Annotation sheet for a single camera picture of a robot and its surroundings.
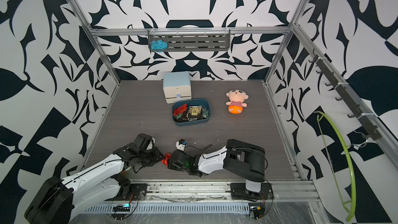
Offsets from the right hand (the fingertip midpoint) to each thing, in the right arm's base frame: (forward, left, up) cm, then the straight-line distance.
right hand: (163, 161), depth 82 cm
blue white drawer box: (+42, -5, +12) cm, 44 cm away
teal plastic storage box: (+28, -12, +3) cm, 30 cm away
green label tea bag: (+30, -22, 0) cm, 37 cm away
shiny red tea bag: (+2, -2, 0) cm, 3 cm away
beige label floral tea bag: (+29, -16, +4) cm, 33 cm away
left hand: (+4, +1, -1) cm, 4 cm away
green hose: (-11, -69, +29) cm, 76 cm away
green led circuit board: (-19, +18, -4) cm, 26 cm away
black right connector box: (-20, -45, -4) cm, 50 cm away
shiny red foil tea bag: (+30, -7, +3) cm, 31 cm away
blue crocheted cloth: (+55, +4, +32) cm, 64 cm away
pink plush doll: (+38, -43, +4) cm, 58 cm away
